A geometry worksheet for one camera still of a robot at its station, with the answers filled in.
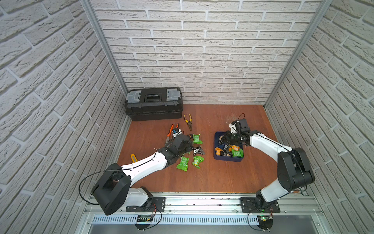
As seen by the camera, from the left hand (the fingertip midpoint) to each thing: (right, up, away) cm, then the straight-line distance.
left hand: (191, 140), depth 85 cm
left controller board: (-24, -38, -14) cm, 48 cm away
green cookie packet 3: (+3, -1, +12) cm, 13 cm away
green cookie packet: (-5, -15, +2) cm, 16 cm away
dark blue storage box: (+20, -12, +5) cm, 24 cm away
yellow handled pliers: (-2, +10, +21) cm, 24 cm away
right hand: (+21, 0, +6) cm, 22 cm away
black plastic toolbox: (-26, +23, +12) cm, 37 cm away
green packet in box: (+31, -9, +4) cm, 32 cm away
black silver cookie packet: (+5, -7, +7) cm, 11 cm away
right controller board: (+37, -38, -15) cm, 55 cm away
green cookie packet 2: (+3, -13, +2) cm, 13 cm away
